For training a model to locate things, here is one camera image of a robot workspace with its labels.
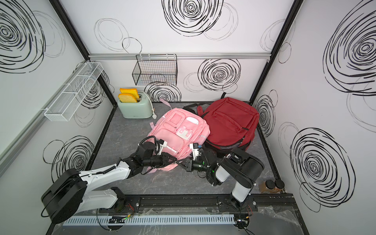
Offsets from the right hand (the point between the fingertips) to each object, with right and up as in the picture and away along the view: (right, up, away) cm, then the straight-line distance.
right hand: (177, 163), depth 79 cm
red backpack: (+35, +21, +17) cm, 44 cm away
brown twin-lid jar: (+46, -8, -8) cm, 47 cm away
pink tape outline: (-1, +17, +17) cm, 24 cm away
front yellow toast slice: (-35, +38, +18) cm, 55 cm away
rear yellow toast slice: (-31, +43, +18) cm, 56 cm away
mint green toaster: (-28, +31, +24) cm, 48 cm away
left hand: (-1, +1, 0) cm, 2 cm away
